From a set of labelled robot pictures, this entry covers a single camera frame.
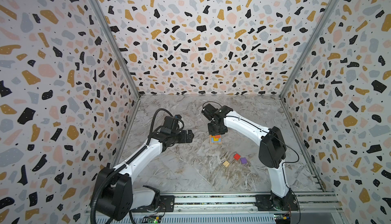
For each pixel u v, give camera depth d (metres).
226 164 0.86
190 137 0.77
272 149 0.52
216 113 0.65
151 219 0.70
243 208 0.73
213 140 0.95
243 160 0.88
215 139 0.92
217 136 0.81
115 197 0.40
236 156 0.90
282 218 0.72
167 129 0.65
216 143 0.95
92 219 0.34
